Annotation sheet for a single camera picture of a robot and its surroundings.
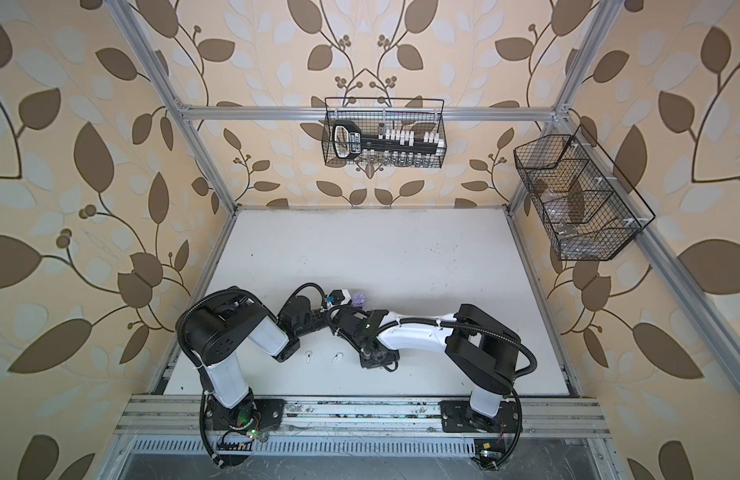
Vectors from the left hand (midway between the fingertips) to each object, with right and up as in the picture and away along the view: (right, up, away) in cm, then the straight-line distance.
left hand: (360, 302), depth 86 cm
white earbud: (-6, -15, -2) cm, 16 cm away
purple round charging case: (0, +1, 0) cm, 1 cm away
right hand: (+5, -17, -4) cm, 18 cm away
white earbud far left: (-15, -15, -2) cm, 21 cm away
